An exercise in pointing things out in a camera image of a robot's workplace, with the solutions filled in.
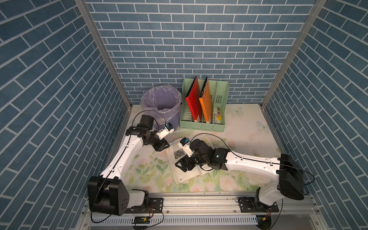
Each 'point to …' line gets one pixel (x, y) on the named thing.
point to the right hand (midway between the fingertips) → (180, 161)
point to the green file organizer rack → (219, 90)
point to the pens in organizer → (219, 118)
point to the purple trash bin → (164, 102)
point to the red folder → (192, 97)
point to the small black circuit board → (142, 220)
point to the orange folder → (205, 98)
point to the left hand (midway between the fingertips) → (168, 141)
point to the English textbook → (175, 152)
